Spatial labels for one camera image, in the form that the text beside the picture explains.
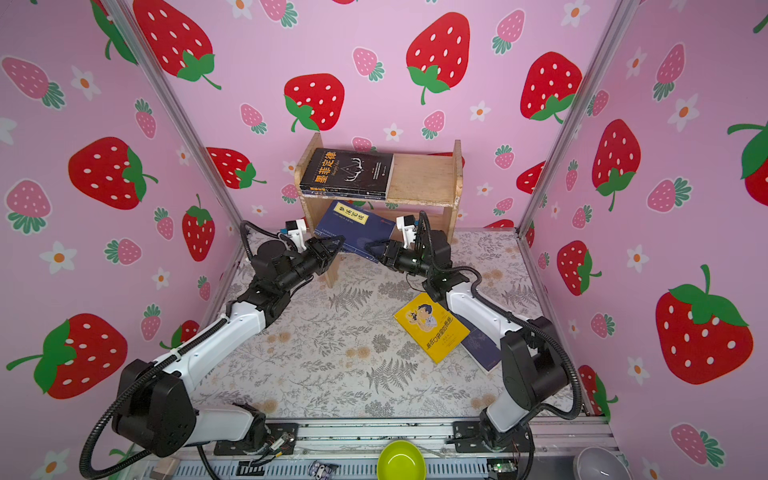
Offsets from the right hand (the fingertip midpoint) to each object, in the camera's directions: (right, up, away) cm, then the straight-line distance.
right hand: (367, 248), depth 75 cm
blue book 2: (+33, -29, +13) cm, 46 cm away
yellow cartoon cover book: (+20, -25, +17) cm, 37 cm away
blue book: (-3, +6, +3) cm, 7 cm away
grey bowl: (+54, -50, -7) cm, 74 cm away
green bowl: (+8, -51, -5) cm, 52 cm away
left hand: (-5, +3, -2) cm, 6 cm away
